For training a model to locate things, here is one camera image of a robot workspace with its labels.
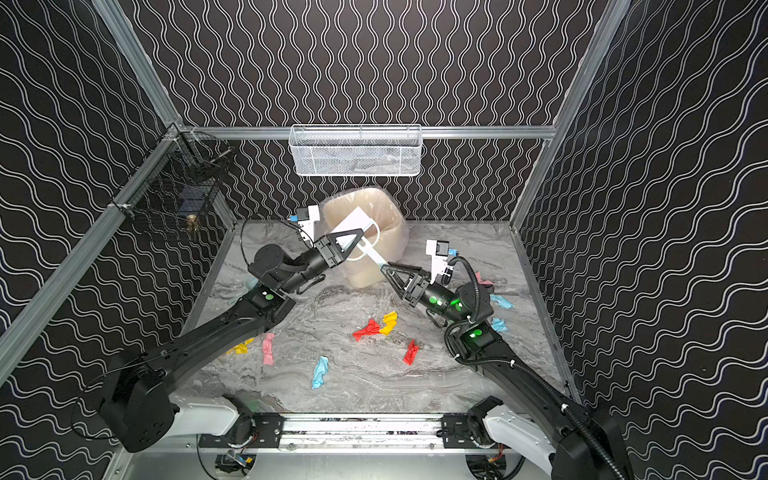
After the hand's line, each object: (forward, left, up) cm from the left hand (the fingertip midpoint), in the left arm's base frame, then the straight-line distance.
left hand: (367, 233), depth 61 cm
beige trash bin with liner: (+17, -3, -17) cm, 24 cm away
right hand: (-4, -3, -7) cm, 9 cm away
